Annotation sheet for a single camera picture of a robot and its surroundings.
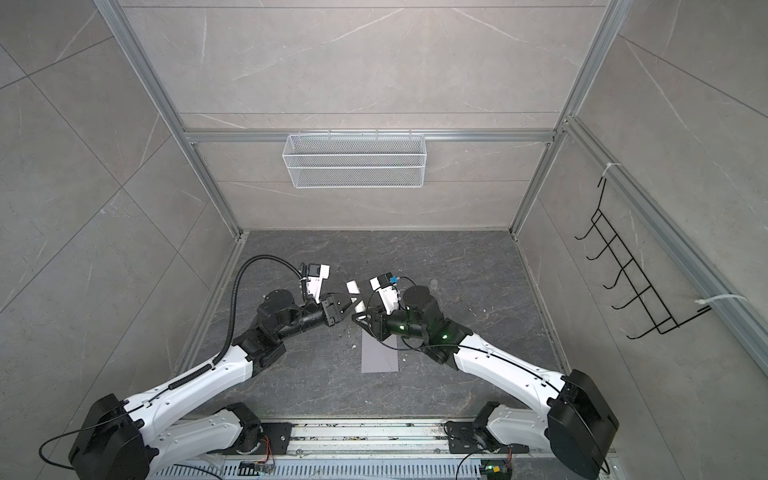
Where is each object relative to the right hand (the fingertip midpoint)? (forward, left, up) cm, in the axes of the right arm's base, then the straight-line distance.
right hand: (357, 315), depth 72 cm
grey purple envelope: (-2, -4, -22) cm, 23 cm away
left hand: (+3, -1, +6) cm, 6 cm away
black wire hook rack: (-4, -64, +10) cm, 65 cm away
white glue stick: (+4, +1, +6) cm, 7 cm away
